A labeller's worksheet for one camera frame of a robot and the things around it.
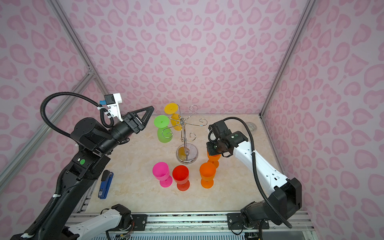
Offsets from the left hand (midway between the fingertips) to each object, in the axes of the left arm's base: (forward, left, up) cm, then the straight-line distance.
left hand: (150, 106), depth 51 cm
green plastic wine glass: (+3, -1, -19) cm, 20 cm away
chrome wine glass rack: (+10, -8, -50) cm, 52 cm away
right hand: (+3, -22, -33) cm, 40 cm away
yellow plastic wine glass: (+19, -3, -19) cm, 28 cm away
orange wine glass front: (+1, -25, -42) cm, 48 cm away
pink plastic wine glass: (-5, +4, -41) cm, 41 cm away
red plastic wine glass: (-7, -6, -42) cm, 43 cm away
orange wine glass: (-7, -21, -39) cm, 45 cm away
